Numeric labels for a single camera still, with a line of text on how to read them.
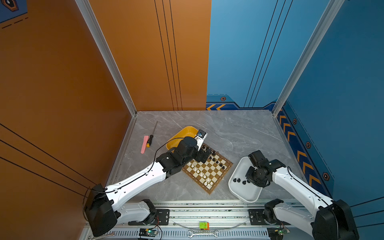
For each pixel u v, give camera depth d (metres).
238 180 0.85
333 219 0.39
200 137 0.63
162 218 0.74
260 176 0.69
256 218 0.72
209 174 0.86
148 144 0.99
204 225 0.70
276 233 0.71
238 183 0.85
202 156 0.65
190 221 0.74
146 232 0.71
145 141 1.02
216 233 0.69
